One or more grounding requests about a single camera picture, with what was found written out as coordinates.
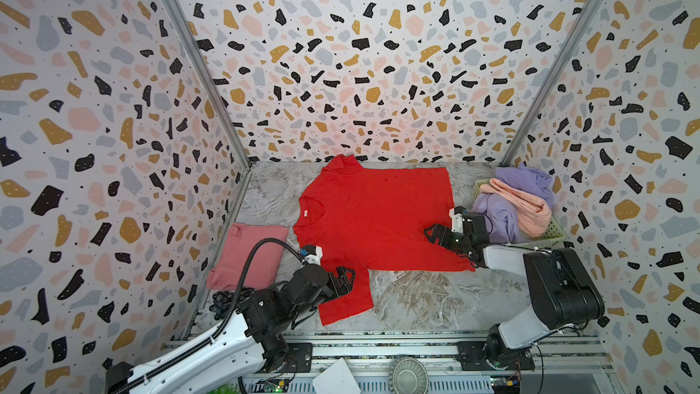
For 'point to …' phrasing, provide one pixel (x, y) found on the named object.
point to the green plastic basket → (550, 238)
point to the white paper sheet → (335, 378)
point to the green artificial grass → (225, 389)
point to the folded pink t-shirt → (263, 267)
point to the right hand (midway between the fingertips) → (431, 228)
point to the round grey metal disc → (407, 375)
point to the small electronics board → (277, 387)
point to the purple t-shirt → (501, 212)
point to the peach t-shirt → (534, 213)
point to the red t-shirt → (373, 218)
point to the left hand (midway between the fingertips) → (348, 277)
